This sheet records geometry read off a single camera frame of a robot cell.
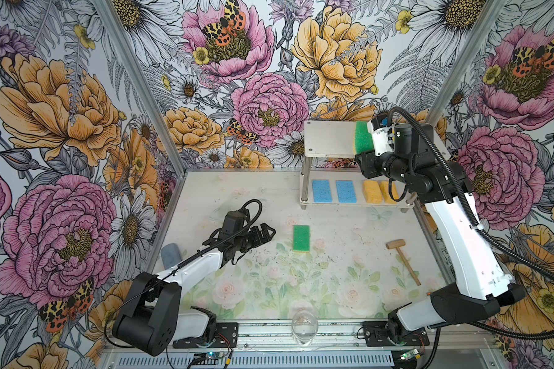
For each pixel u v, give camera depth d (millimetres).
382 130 540
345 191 1048
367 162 586
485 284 388
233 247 672
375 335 736
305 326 778
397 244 946
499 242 717
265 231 794
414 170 446
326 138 874
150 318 416
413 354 715
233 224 688
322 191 1043
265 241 780
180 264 504
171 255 873
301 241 946
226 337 731
